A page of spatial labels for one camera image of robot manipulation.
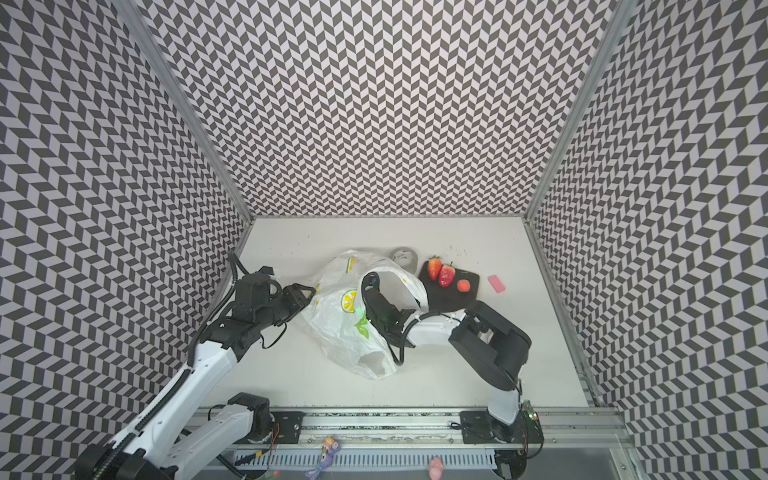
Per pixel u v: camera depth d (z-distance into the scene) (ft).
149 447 1.28
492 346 1.58
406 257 3.45
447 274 3.16
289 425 2.37
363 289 2.23
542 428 2.40
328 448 2.22
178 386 1.48
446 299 3.14
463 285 3.14
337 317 2.34
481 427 2.39
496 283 3.26
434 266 3.21
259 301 2.02
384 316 2.27
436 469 2.18
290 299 2.27
